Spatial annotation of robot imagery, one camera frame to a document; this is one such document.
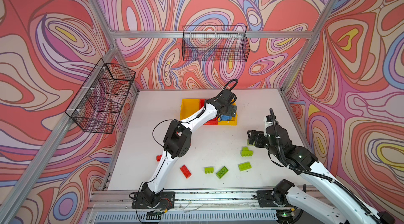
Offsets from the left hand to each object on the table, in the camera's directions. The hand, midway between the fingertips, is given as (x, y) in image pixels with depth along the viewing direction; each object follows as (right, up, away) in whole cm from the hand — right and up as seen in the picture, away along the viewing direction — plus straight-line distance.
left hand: (230, 108), depth 95 cm
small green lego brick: (+4, -16, -27) cm, 31 cm away
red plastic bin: (-11, -7, -12) cm, 17 cm away
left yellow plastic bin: (-27, +1, +16) cm, 31 cm away
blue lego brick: (-2, -6, +4) cm, 8 cm away
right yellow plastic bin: (+3, -8, +4) cm, 10 cm away
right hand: (+10, -13, -19) cm, 25 cm away
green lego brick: (+7, -25, -8) cm, 27 cm away
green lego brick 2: (-6, -34, -13) cm, 37 cm away
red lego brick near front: (-26, -33, -13) cm, 44 cm away
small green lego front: (-13, -32, -14) cm, 38 cm away
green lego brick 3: (+6, -31, -13) cm, 34 cm away
